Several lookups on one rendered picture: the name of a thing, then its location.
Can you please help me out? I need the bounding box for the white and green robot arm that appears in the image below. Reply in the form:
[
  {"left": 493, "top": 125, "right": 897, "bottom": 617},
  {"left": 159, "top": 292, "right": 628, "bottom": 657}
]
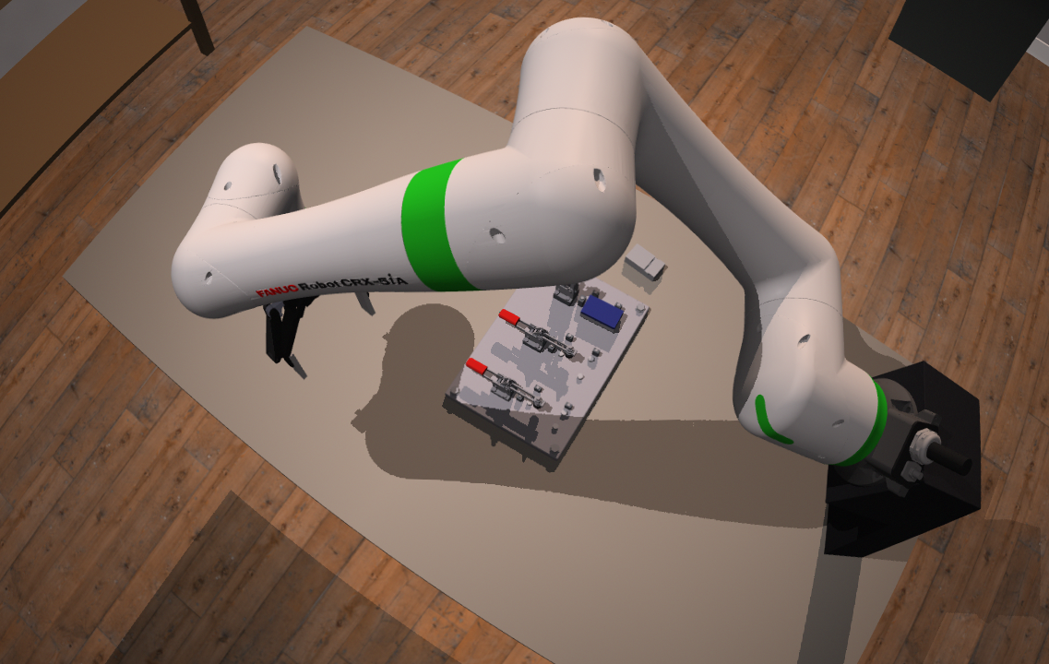
[{"left": 171, "top": 18, "right": 972, "bottom": 498}]

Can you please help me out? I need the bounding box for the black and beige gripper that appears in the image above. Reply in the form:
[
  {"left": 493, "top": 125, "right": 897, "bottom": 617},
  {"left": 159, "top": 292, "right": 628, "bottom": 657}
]
[{"left": 263, "top": 292, "right": 374, "bottom": 379}]

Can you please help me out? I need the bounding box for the blue rectangular plate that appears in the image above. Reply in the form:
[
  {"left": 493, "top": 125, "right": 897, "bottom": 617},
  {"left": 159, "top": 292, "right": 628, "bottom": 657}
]
[{"left": 580, "top": 295, "right": 624, "bottom": 331}]

